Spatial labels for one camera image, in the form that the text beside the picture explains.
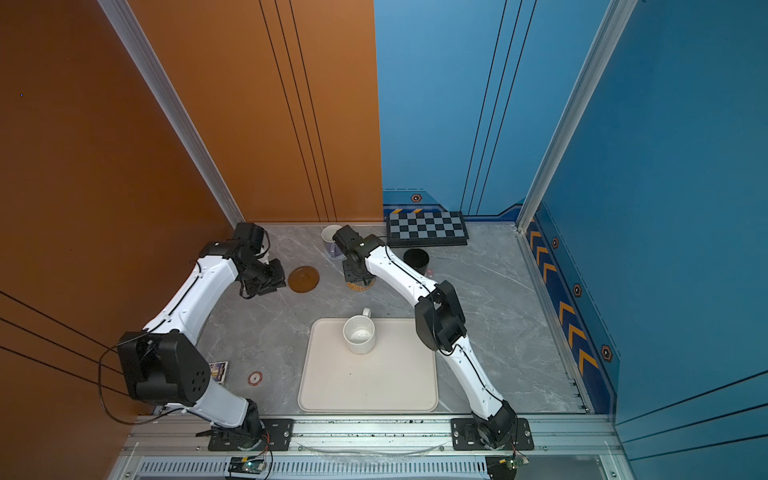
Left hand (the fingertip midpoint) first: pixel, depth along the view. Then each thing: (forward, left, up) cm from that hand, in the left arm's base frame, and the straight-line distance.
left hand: (283, 280), depth 85 cm
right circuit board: (-42, -59, -16) cm, 74 cm away
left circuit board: (-42, +3, -17) cm, 45 cm away
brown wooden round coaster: (+11, 0, -16) cm, 19 cm away
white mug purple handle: (+19, -10, -7) cm, 23 cm away
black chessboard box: (+33, -44, -12) cm, 56 cm away
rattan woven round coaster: (+7, -19, -15) cm, 26 cm away
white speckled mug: (-10, -22, -14) cm, 27 cm away
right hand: (+7, -19, -7) cm, 22 cm away
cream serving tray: (-21, -33, -15) cm, 43 cm away
